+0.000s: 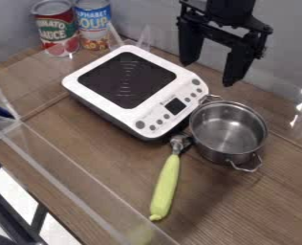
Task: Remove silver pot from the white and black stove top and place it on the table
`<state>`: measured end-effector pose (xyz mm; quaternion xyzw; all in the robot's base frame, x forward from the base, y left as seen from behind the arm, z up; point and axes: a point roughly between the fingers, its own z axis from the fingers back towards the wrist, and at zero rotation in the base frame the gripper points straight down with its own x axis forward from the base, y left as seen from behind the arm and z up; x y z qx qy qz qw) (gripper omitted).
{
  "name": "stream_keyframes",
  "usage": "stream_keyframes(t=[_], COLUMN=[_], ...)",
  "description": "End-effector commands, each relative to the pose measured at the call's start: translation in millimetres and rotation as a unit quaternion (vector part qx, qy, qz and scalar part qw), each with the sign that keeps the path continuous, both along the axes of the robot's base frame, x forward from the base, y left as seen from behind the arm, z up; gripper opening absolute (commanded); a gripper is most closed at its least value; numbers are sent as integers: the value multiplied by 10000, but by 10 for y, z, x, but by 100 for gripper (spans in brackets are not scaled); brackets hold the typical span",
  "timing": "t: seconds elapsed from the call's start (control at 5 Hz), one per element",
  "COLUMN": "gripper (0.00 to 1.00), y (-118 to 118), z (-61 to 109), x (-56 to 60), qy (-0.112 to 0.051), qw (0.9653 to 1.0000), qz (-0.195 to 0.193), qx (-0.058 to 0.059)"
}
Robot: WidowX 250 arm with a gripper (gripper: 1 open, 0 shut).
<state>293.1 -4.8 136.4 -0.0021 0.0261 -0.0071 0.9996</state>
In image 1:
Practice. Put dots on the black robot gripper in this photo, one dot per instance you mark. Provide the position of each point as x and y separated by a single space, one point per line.
224 21

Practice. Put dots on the silver metal pot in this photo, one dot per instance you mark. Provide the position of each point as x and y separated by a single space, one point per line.
229 133

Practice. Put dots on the white and black stove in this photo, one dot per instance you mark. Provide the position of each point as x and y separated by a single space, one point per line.
137 90

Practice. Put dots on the alphabet soup can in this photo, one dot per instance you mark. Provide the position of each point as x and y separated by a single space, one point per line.
92 16

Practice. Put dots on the tomato sauce can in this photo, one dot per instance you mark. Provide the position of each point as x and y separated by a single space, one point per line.
56 26

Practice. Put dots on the clear acrylic barrier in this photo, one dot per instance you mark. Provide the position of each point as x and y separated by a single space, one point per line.
100 217

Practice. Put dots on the green handled ice cream scoop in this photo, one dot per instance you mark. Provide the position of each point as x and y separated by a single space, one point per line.
167 181

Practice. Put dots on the black metal table frame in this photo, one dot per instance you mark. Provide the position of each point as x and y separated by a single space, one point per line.
20 233

